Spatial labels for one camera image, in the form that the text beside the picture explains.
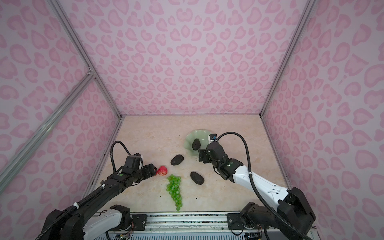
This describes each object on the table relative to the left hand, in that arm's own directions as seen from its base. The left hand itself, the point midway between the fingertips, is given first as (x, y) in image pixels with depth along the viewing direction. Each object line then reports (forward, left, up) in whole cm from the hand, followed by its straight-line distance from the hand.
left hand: (152, 168), depth 87 cm
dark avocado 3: (+18, -25, -3) cm, 31 cm away
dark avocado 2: (-6, -26, -2) cm, 26 cm away
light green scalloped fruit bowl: (+24, -30, -3) cm, 39 cm away
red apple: (-1, -6, 0) cm, 6 cm away
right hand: (+5, -30, +11) cm, 33 cm away
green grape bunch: (-11, -13, -1) cm, 17 cm away
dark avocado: (+5, -14, -1) cm, 15 cm away
